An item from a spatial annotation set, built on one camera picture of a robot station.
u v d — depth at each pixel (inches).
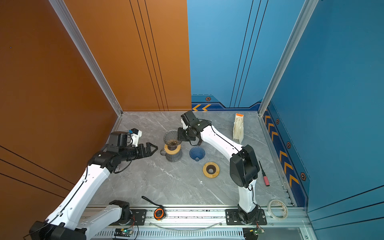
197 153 36.1
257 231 27.4
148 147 26.5
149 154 26.3
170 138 34.1
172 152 34.0
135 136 27.5
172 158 35.2
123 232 27.9
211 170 35.1
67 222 15.1
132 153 25.3
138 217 29.2
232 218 28.5
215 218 29.3
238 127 39.0
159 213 28.5
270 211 29.2
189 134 25.3
